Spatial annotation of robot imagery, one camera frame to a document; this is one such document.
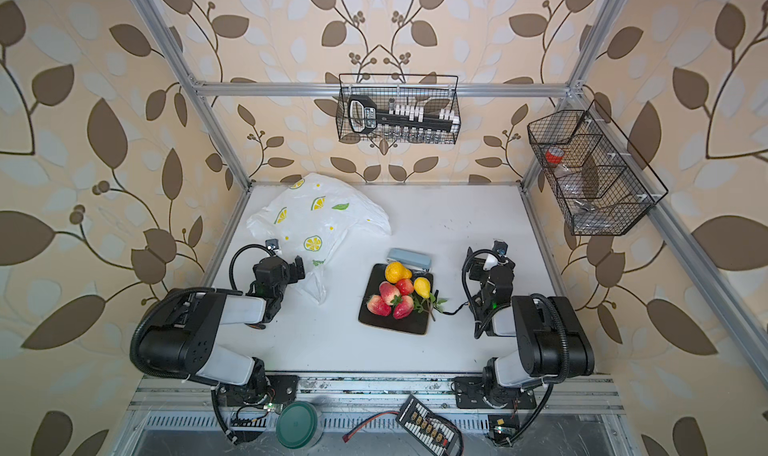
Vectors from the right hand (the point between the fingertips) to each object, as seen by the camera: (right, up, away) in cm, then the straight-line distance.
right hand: (487, 254), depth 90 cm
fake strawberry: (-25, -9, -2) cm, 27 cm away
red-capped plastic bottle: (+19, +30, -3) cm, 35 cm away
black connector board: (-20, -37, -22) cm, 48 cm away
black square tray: (-22, -19, -5) cm, 29 cm away
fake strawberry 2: (-33, -14, -6) cm, 36 cm away
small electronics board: (-2, -39, -19) cm, 44 cm away
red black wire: (-40, -40, -21) cm, 60 cm away
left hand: (-63, -1, +4) cm, 64 cm away
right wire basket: (+24, +19, -17) cm, 35 cm away
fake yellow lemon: (-20, -9, -3) cm, 22 cm away
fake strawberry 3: (-26, -14, -6) cm, 30 cm away
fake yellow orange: (-28, -5, 0) cm, 28 cm away
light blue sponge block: (-23, -2, +6) cm, 24 cm away
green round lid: (-49, -32, -28) cm, 65 cm away
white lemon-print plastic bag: (-56, +12, +9) cm, 58 cm away
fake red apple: (-30, -10, -6) cm, 32 cm away
